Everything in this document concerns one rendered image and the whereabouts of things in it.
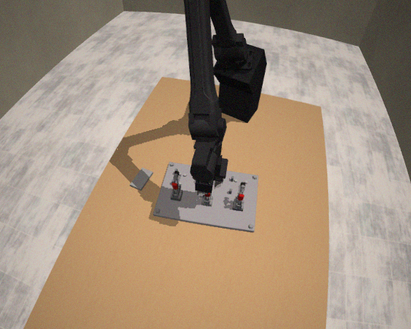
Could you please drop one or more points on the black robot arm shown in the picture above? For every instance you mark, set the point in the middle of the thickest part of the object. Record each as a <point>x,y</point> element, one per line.
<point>207,127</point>

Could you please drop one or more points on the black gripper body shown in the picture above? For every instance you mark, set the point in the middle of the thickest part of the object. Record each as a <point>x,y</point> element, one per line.
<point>223,170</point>

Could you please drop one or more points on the grey toggle clamp with red handle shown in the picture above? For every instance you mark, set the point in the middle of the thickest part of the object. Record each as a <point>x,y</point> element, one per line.
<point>240,197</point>

